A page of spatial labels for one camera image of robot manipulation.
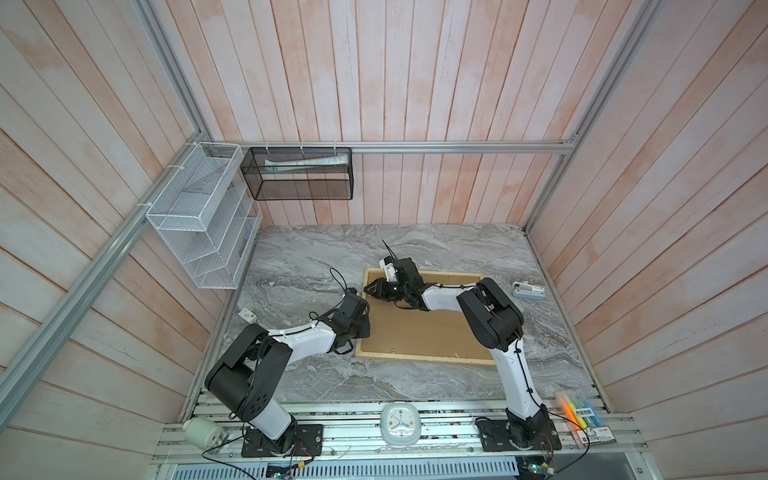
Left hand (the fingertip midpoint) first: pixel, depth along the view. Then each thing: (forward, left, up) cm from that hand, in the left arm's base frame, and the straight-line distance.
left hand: (364, 329), depth 93 cm
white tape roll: (-30, +36, +8) cm, 47 cm away
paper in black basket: (+38, +25, +34) cm, 57 cm away
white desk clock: (-27, -10, +3) cm, 29 cm away
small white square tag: (+5, +38, +1) cm, 38 cm away
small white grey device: (+14, -54, +1) cm, 56 cm away
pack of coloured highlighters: (-23, -57, +1) cm, 62 cm away
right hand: (+13, 0, +2) cm, 14 cm away
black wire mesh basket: (+48, +24, +25) cm, 59 cm away
